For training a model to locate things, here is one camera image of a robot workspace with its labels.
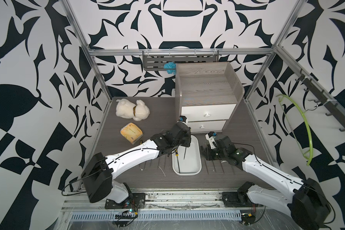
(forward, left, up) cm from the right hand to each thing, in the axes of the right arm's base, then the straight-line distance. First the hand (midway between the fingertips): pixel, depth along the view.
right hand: (201, 150), depth 83 cm
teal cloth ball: (+44, +17, +25) cm, 54 cm away
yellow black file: (-4, +10, +5) cm, 12 cm away
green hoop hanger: (-7, -46, +12) cm, 48 cm away
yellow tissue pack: (+15, +44, -4) cm, 46 cm away
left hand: (+6, +7, +10) cm, 13 cm away
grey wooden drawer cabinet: (+24, -4, +22) cm, 33 cm away
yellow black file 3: (-4, +21, -9) cm, 23 cm away
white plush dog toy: (+29, +47, +3) cm, 55 cm away
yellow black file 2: (+1, +14, -8) cm, 16 cm away
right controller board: (-31, -20, -10) cm, 38 cm away
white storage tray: (-4, +7, -8) cm, 11 cm away
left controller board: (-30, +40, -11) cm, 51 cm away
